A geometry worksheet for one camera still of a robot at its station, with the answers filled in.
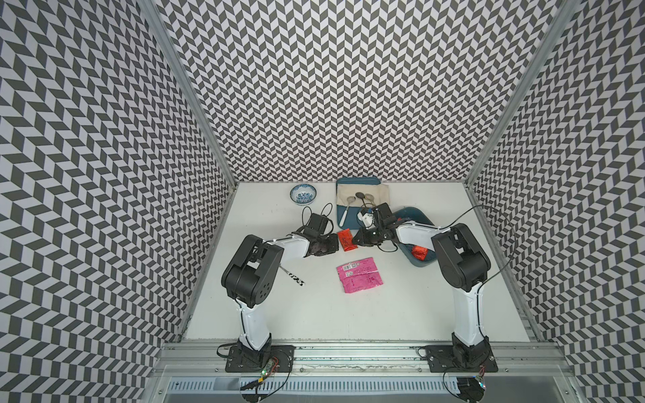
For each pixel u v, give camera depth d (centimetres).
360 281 87
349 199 111
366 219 94
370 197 113
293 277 89
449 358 73
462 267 54
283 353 77
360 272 89
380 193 113
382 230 83
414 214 104
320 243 78
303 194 113
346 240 99
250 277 49
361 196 115
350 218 105
